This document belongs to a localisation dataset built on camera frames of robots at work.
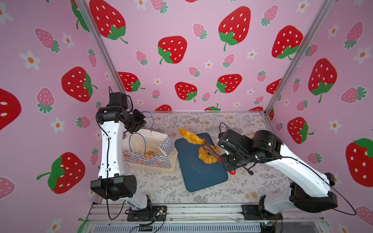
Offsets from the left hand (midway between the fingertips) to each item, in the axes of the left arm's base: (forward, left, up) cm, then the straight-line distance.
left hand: (147, 120), depth 74 cm
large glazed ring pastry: (-6, -31, -27) cm, 42 cm away
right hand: (-21, -38, -3) cm, 44 cm away
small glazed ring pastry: (-4, +4, -27) cm, 28 cm away
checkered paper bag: (-2, +12, -21) cm, 25 cm away
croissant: (-2, -23, -13) cm, 26 cm away
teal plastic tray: (-16, -26, -31) cm, 44 cm away
